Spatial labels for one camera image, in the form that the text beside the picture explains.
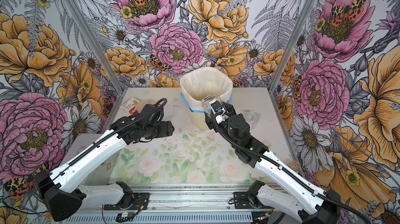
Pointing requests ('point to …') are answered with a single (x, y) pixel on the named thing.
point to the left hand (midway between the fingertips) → (164, 134)
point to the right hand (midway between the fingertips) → (213, 110)
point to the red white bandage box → (130, 106)
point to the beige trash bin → (198, 120)
